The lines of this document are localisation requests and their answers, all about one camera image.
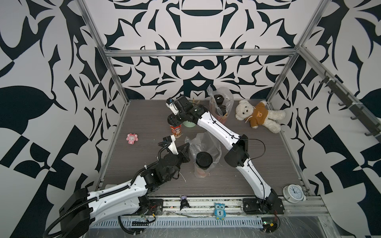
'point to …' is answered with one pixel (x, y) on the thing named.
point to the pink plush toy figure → (132, 138)
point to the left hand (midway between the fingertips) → (188, 142)
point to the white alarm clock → (293, 193)
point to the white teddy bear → (259, 115)
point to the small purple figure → (184, 202)
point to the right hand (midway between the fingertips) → (172, 114)
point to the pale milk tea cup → (203, 160)
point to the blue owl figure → (220, 211)
